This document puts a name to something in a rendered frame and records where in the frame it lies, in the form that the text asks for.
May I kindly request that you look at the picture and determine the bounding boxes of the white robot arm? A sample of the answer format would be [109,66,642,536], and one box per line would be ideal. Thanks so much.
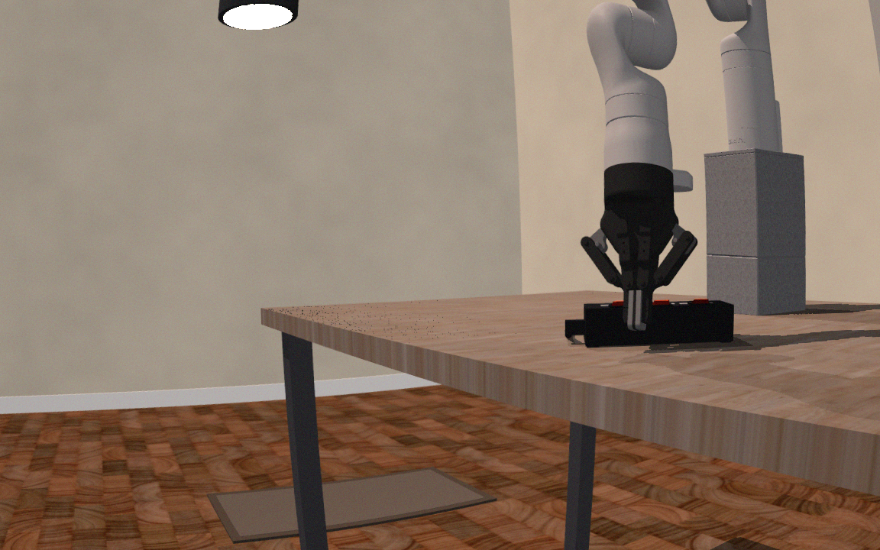
[587,0,783,193]

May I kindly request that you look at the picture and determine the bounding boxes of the black power strip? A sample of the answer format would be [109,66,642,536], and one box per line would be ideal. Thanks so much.
[565,299,734,348]

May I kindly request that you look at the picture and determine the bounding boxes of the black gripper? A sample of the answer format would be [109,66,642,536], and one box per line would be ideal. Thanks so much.
[581,163,697,331]

